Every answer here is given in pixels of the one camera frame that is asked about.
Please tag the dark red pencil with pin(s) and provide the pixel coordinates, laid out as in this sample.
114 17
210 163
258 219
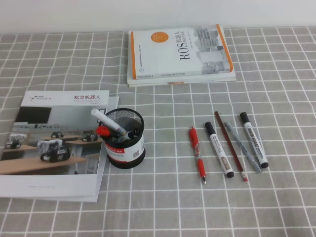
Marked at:
232 150

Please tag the white paint marker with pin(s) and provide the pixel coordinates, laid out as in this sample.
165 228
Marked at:
108 122

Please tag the white marker black cap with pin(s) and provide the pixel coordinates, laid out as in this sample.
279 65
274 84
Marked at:
219 150

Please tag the grey checkered tablecloth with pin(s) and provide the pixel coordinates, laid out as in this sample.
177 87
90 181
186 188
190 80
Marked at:
164 196

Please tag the red gel pen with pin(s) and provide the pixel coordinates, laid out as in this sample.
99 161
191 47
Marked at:
195 145

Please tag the black mesh pen holder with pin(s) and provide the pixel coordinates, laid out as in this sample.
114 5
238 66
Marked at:
129 153

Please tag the whiteboard marker black cap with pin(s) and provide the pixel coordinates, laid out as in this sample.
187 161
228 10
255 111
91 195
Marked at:
254 140

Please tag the grey pen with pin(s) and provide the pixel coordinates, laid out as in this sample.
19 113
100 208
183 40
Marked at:
254 164

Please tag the AgileX robot brochure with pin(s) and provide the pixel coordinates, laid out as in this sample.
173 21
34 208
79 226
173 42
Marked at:
52 151

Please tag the white orange ROS book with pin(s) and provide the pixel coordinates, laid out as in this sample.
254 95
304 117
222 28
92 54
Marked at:
172 54

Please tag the white book under ROS book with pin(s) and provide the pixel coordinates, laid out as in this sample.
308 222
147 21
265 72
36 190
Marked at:
172 81

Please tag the red cap marker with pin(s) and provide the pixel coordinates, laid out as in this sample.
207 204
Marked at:
103 131

